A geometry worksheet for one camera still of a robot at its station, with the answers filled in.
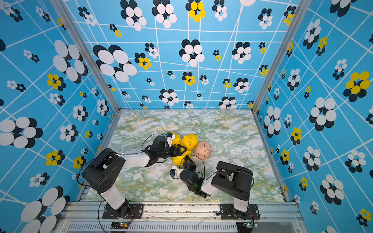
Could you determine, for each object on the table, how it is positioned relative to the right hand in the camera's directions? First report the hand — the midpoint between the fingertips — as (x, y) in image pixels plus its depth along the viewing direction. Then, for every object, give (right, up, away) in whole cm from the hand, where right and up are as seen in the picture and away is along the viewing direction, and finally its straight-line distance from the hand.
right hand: (192, 156), depth 87 cm
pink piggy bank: (+7, +4, 0) cm, 8 cm away
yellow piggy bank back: (-1, +9, +4) cm, 10 cm away
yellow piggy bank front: (-8, -1, -3) cm, 8 cm away
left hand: (-5, +2, +3) cm, 6 cm away
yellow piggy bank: (-10, +9, +4) cm, 14 cm away
